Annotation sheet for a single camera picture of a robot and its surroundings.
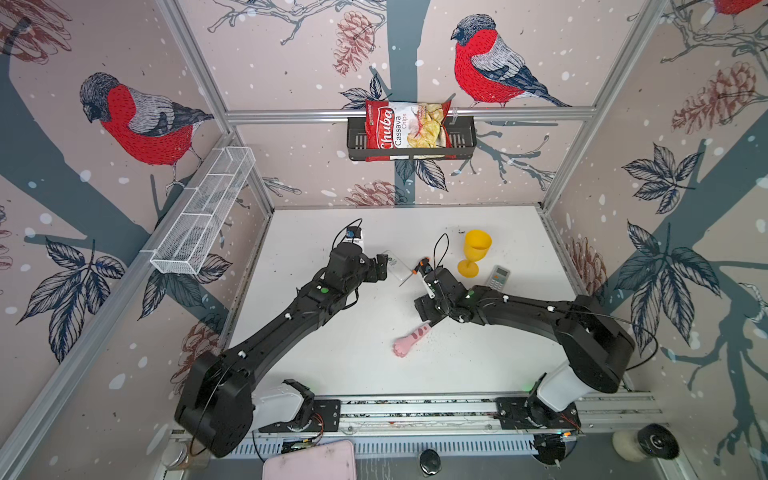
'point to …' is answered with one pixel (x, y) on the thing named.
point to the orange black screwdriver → (416, 269)
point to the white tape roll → (651, 440)
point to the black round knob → (430, 461)
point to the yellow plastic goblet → (477, 244)
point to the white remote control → (401, 270)
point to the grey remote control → (497, 278)
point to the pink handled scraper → (401, 345)
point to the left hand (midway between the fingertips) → (374, 255)
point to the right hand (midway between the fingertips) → (423, 305)
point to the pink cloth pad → (332, 461)
